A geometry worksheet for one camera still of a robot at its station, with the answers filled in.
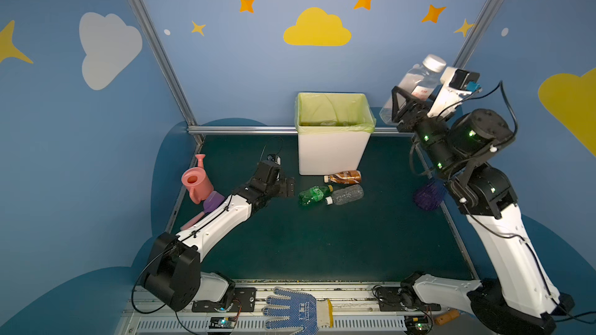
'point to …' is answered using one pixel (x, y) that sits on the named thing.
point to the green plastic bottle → (314, 194)
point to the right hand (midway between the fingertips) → (404, 89)
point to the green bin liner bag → (327, 111)
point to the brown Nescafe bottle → (346, 177)
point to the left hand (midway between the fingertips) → (286, 181)
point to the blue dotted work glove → (306, 313)
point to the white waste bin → (330, 153)
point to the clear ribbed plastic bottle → (345, 195)
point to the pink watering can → (198, 181)
